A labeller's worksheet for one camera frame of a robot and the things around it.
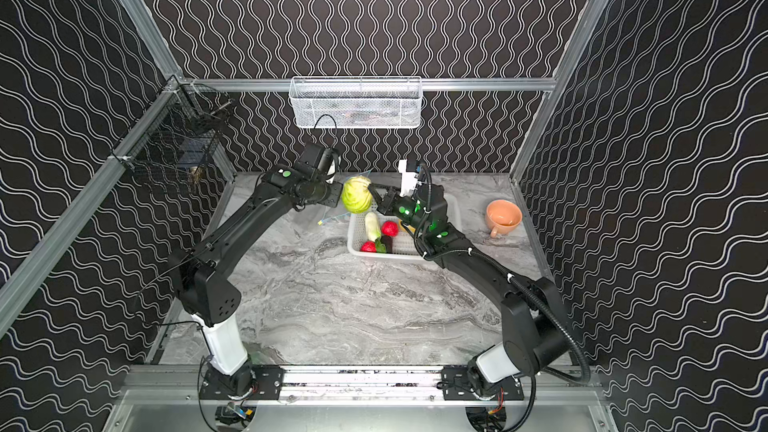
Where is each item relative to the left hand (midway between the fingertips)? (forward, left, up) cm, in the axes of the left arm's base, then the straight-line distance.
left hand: (341, 192), depth 83 cm
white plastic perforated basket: (-1, -17, -24) cm, 30 cm away
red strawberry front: (-5, -6, -19) cm, 21 cm away
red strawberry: (+3, -13, -20) cm, 24 cm away
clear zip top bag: (-9, -1, +3) cm, 9 cm away
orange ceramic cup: (+11, -52, -24) cm, 59 cm away
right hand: (-3, -8, +5) cm, 10 cm away
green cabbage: (-6, -6, +6) cm, 10 cm away
